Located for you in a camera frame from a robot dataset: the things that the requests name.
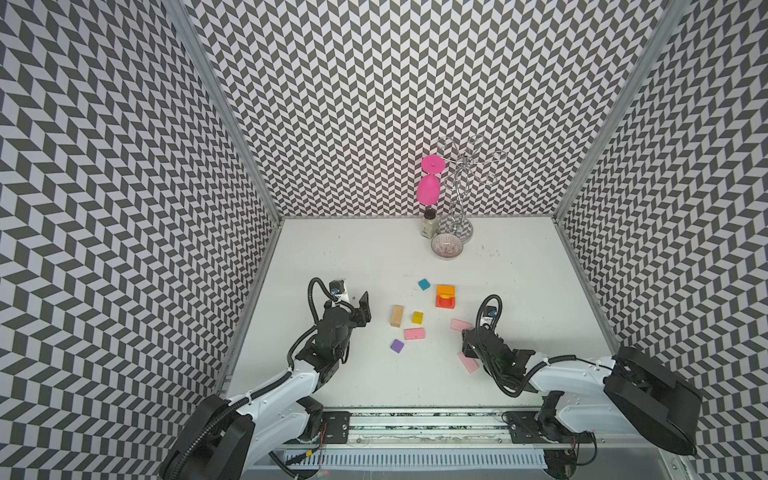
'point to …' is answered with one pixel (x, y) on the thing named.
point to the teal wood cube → (424, 284)
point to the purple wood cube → (397, 346)
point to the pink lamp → (429, 187)
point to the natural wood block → (397, 315)
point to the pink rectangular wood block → (414, 333)
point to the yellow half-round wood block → (446, 296)
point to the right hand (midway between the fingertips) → (469, 341)
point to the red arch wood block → (449, 303)
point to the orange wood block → (445, 290)
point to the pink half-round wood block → (460, 325)
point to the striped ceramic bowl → (447, 245)
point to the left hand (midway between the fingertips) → (356, 294)
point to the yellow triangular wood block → (418, 318)
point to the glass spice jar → (429, 224)
